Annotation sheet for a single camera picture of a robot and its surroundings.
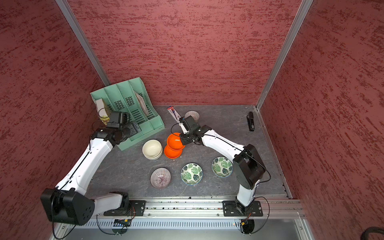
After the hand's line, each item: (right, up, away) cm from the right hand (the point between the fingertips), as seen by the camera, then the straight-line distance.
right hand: (184, 139), depth 87 cm
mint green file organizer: (-42, +30, +23) cm, 56 cm away
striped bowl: (+6, +16, +23) cm, 28 cm away
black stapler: (+49, +13, +25) cm, 57 cm away
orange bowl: (-5, -1, -3) cm, 6 cm away
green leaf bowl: (+5, -20, -2) cm, 21 cm away
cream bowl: (-20, -7, +4) cm, 22 cm away
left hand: (-29, +5, -7) cm, 30 cm away
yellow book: (-48, +17, -1) cm, 51 cm away
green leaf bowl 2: (+23, -17, 0) cm, 28 cm away
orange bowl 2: (-7, -9, +2) cm, 12 cm away
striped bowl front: (-13, -21, -4) cm, 25 cm away
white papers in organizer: (-32, +25, +16) cm, 43 cm away
